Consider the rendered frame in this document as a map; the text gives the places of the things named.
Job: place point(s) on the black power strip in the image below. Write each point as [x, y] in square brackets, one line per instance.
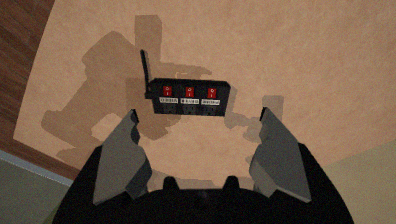
[186, 96]

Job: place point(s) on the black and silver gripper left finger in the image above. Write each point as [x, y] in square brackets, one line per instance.
[116, 173]

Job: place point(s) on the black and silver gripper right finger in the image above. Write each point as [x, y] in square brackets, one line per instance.
[284, 170]

